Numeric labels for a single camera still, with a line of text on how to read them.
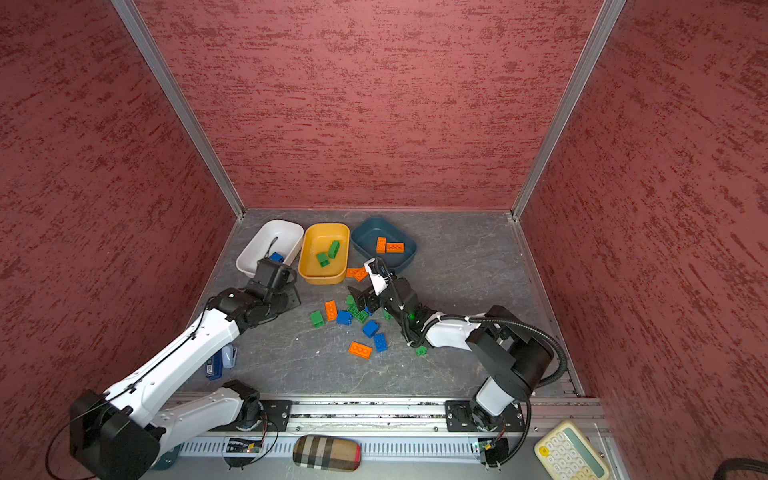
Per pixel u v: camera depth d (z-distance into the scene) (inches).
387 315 35.4
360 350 33.5
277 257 40.8
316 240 43.0
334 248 41.9
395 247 41.9
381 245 41.9
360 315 36.2
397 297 24.1
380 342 33.5
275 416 29.2
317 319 35.3
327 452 26.3
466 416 29.2
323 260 40.7
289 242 46.7
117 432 14.5
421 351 32.8
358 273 39.5
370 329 34.4
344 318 35.8
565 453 26.8
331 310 36.3
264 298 23.5
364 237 44.2
